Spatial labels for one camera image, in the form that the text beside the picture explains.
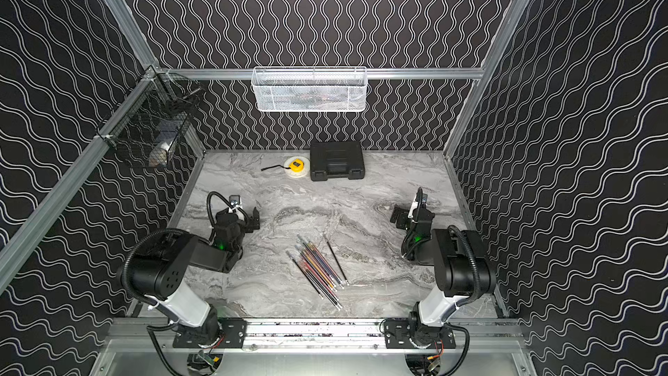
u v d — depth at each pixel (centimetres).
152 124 93
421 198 84
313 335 76
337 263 88
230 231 73
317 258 88
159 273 46
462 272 47
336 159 115
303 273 86
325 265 87
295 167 113
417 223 73
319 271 86
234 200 82
